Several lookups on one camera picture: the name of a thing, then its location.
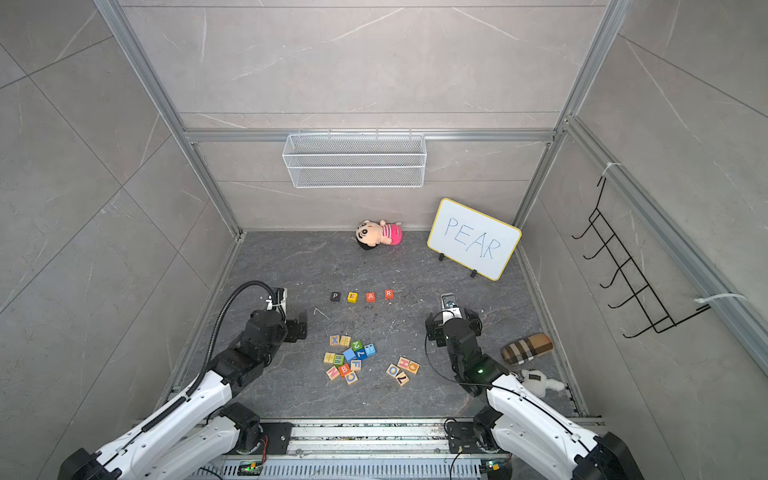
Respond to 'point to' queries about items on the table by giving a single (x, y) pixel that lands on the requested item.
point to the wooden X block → (334, 340)
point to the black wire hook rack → (656, 312)
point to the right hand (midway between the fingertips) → (452, 311)
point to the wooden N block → (333, 373)
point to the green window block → (338, 359)
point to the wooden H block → (403, 362)
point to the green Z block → (356, 345)
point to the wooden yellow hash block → (329, 357)
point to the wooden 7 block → (402, 378)
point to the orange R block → (389, 294)
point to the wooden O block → (413, 367)
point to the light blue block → (370, 349)
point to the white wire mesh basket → (355, 161)
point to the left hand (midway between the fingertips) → (292, 307)
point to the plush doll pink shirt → (370, 234)
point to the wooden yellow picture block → (345, 341)
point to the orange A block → (370, 297)
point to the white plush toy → (537, 383)
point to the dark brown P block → (335, 296)
